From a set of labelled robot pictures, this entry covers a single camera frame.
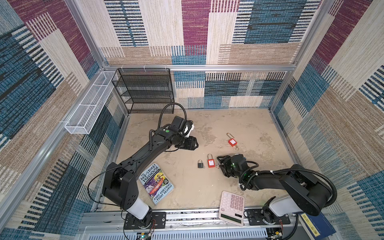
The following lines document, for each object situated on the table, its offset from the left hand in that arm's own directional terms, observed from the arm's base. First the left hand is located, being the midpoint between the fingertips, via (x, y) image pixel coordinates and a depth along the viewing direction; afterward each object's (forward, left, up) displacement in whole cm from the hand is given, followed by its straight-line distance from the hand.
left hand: (195, 143), depth 82 cm
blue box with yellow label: (-37, -57, -15) cm, 69 cm away
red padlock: (-3, -10, -16) cm, 19 cm away
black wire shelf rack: (+46, +34, 0) cm, 57 cm away
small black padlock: (-4, -3, -17) cm, 18 cm away
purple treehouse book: (-16, +22, -15) cm, 31 cm away
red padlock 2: (+10, -25, -15) cm, 30 cm away
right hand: (-5, -13, -14) cm, 19 cm away
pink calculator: (-29, -17, -15) cm, 37 cm away
